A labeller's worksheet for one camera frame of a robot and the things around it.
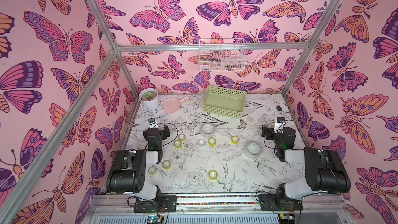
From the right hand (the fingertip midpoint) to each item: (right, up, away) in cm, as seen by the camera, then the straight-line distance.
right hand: (268, 125), depth 93 cm
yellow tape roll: (-34, -10, +1) cm, 36 cm away
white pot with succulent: (-76, +17, +12) cm, 79 cm away
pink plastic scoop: (-63, +12, +20) cm, 67 cm away
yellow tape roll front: (-34, -25, -11) cm, 44 cm away
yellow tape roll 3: (-53, -8, +4) cm, 54 cm away
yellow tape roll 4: (-60, -21, -8) cm, 64 cm away
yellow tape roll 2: (-20, -9, +1) cm, 22 cm away
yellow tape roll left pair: (-55, -12, +1) cm, 56 cm away
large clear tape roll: (-10, -14, -2) cm, 17 cm away
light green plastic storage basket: (-24, +15, +20) cm, 35 cm away
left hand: (-66, 0, +1) cm, 66 cm away
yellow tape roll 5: (-67, -24, -8) cm, 72 cm away
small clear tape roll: (-40, -11, +1) cm, 42 cm away
